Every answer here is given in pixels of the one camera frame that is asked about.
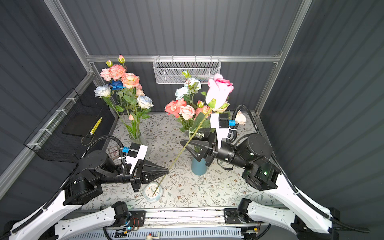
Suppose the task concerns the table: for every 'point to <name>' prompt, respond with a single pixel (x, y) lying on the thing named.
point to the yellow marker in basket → (96, 126)
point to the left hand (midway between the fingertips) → (168, 170)
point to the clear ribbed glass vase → (134, 134)
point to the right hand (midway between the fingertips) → (185, 141)
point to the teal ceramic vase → (198, 168)
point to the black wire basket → (77, 120)
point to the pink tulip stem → (131, 117)
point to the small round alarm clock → (148, 190)
